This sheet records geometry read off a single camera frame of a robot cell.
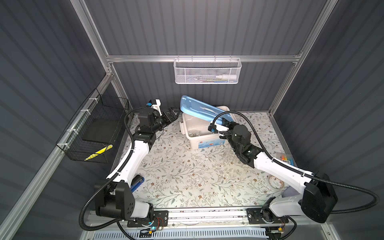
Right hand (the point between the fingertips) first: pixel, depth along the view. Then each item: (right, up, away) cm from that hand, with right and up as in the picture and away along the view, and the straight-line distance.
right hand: (227, 118), depth 76 cm
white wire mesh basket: (-6, +42, +47) cm, 64 cm away
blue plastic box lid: (-18, +7, +3) cm, 20 cm away
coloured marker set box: (+40, -24, +17) cm, 50 cm away
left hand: (-27, +4, +1) cm, 27 cm away
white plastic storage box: (-14, -10, +10) cm, 20 cm away
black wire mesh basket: (-66, -9, -6) cm, 67 cm away
